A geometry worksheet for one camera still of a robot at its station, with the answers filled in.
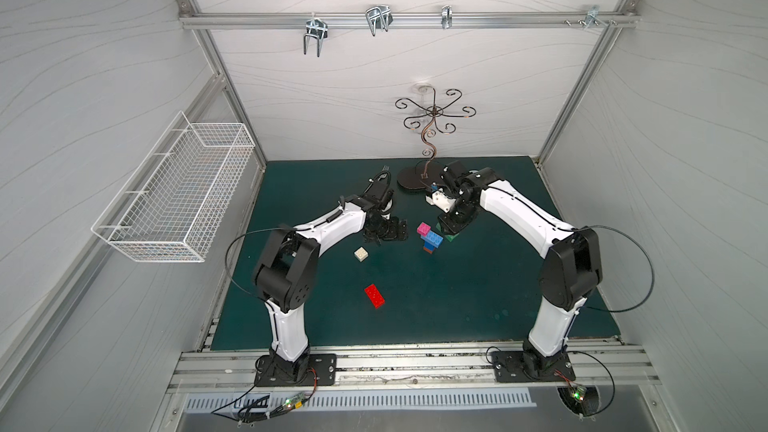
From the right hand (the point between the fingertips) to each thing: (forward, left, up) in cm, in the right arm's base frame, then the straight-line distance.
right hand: (449, 224), depth 87 cm
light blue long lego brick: (-1, +5, -6) cm, 8 cm away
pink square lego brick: (0, +7, -4) cm, 8 cm away
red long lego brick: (-18, +21, -10) cm, 30 cm away
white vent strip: (-44, +49, -14) cm, 67 cm away
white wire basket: (-10, +68, +20) cm, 71 cm away
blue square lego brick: (-2, +6, -9) cm, 11 cm away
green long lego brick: (-4, 0, 0) cm, 4 cm away
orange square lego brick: (-2, +5, -13) cm, 14 cm away
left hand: (-2, +16, -5) cm, 17 cm away
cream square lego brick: (-5, +27, -11) cm, 29 cm away
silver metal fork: (+32, +22, -10) cm, 40 cm away
